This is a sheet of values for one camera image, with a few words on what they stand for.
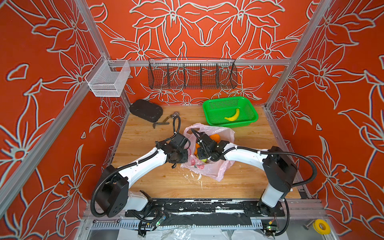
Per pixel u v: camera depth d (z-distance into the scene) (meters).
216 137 0.92
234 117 1.08
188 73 1.00
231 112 1.14
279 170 0.46
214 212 0.73
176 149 0.64
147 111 1.10
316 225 0.68
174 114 1.10
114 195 0.41
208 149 0.67
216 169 0.75
